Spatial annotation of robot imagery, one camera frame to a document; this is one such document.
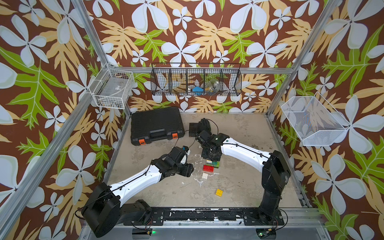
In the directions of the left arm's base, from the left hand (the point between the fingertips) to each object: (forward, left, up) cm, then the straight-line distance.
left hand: (190, 166), depth 83 cm
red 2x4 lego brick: (+1, -11, -7) cm, 13 cm away
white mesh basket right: (+15, -67, +20) cm, 71 cm away
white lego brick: (-3, -9, -7) cm, 11 cm away
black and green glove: (+36, -10, -7) cm, 38 cm away
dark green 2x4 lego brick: (+4, -16, -5) cm, 17 cm away
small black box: (+29, -2, -3) cm, 30 cm away
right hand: (+6, -9, 0) cm, 11 cm away
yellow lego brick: (-12, -16, -7) cm, 22 cm away
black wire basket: (+52, -4, +22) cm, 57 cm away
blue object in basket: (+42, -5, +20) cm, 47 cm away
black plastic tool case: (+32, +24, -2) cm, 40 cm away
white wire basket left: (+36, +46, +25) cm, 64 cm away
